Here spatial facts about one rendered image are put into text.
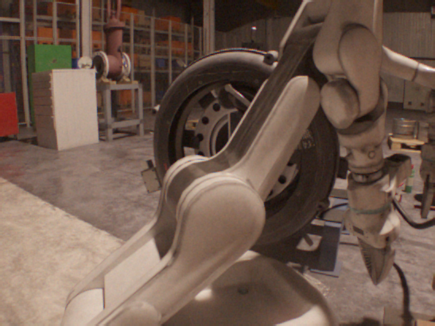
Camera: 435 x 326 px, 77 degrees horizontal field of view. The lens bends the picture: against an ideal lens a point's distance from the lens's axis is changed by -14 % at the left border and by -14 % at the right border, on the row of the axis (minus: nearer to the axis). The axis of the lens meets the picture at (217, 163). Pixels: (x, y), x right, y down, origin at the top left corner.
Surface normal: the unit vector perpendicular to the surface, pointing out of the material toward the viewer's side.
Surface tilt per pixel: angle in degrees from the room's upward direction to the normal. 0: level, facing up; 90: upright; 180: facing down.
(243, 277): 73
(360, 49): 89
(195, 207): 80
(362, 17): 96
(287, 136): 90
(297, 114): 90
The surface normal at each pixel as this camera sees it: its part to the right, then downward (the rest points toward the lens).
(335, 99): -0.86, 0.38
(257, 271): 0.02, -0.05
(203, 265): 0.32, 0.22
